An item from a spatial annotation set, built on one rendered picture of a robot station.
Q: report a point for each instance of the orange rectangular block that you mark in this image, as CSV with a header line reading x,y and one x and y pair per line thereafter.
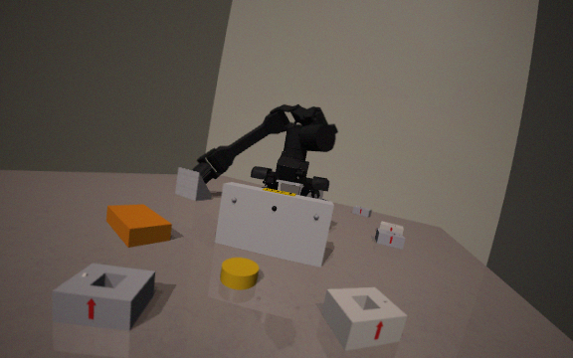
x,y
137,225

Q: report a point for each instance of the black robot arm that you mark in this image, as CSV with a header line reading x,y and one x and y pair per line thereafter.
x,y
312,134

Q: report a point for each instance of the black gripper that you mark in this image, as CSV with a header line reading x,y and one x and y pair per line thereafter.
x,y
309,184

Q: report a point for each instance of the yellow short cylinder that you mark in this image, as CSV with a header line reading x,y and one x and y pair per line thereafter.
x,y
239,273

